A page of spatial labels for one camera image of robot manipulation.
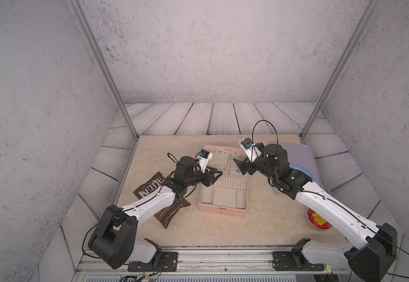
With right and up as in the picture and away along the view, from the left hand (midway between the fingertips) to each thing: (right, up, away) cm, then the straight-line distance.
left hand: (221, 172), depth 79 cm
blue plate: (+48, -2, +23) cm, 53 cm away
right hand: (+9, +10, -5) cm, 14 cm away
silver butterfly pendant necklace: (+6, +2, -11) cm, 13 cm away
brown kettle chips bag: (-26, -21, +3) cm, 33 cm away
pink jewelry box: (+4, -11, +7) cm, 14 cm away
